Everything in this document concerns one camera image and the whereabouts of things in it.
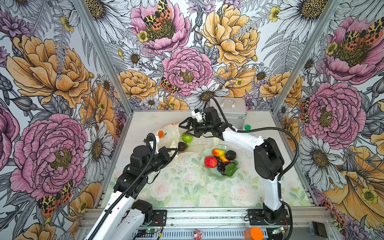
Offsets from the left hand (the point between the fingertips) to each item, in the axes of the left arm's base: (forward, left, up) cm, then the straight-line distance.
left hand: (178, 154), depth 71 cm
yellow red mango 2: (+7, -25, -19) cm, 32 cm away
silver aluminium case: (+40, -35, -10) cm, 54 cm away
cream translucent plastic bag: (+11, +5, -1) cm, 12 cm away
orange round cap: (-29, -31, -12) cm, 44 cm away
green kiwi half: (+22, -3, -18) cm, 28 cm away
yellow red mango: (+10, -21, -16) cm, 29 cm away
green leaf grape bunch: (0, -25, -16) cm, 30 cm away
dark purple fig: (+16, +1, -18) cm, 24 cm away
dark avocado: (+8, -28, -15) cm, 33 cm away
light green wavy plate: (0, -18, -23) cm, 29 cm away
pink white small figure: (-29, -8, -19) cm, 36 cm away
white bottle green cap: (+27, -42, -14) cm, 52 cm away
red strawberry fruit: (+4, -16, -16) cm, 23 cm away
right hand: (+16, -1, -3) cm, 16 cm away
